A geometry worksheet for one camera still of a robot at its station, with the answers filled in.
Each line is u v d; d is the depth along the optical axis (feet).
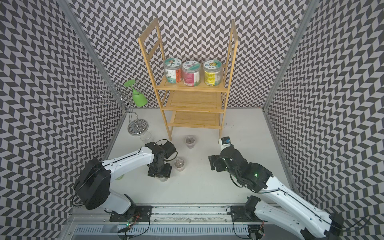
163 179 2.57
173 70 2.11
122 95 2.78
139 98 3.24
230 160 1.61
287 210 1.42
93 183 1.40
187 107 2.58
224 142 2.00
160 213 2.42
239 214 2.44
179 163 2.79
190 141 3.08
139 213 2.34
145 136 3.24
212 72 2.02
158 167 2.28
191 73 2.04
